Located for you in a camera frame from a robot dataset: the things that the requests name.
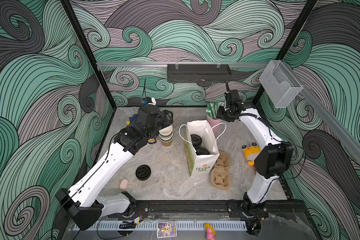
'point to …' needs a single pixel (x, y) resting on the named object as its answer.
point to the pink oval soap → (123, 184)
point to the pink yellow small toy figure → (210, 233)
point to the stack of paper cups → (166, 136)
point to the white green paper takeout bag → (208, 162)
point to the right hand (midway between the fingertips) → (219, 115)
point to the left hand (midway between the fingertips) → (171, 113)
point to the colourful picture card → (166, 229)
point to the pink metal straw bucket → (215, 124)
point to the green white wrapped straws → (212, 109)
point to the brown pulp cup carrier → (221, 177)
